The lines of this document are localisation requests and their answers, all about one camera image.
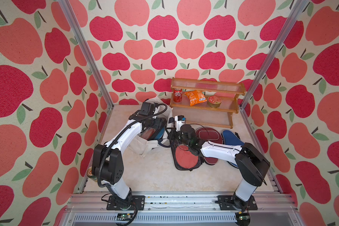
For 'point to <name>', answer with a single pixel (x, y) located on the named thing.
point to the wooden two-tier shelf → (205, 102)
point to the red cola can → (177, 95)
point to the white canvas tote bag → (143, 147)
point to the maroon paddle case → (211, 135)
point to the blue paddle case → (229, 138)
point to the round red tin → (214, 101)
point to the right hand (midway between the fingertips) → (165, 130)
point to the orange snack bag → (195, 97)
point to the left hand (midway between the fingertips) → (158, 123)
